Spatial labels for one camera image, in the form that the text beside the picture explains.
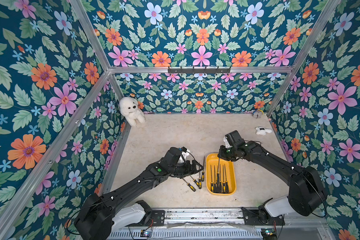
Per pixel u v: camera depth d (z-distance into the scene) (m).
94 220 0.39
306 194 0.42
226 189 0.82
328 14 0.70
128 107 1.01
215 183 0.84
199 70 0.93
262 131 1.04
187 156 0.73
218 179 0.78
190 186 0.84
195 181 0.86
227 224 0.72
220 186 0.82
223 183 0.84
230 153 0.72
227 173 0.89
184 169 0.68
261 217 0.65
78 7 0.68
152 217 0.68
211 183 0.84
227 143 0.72
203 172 0.88
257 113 1.15
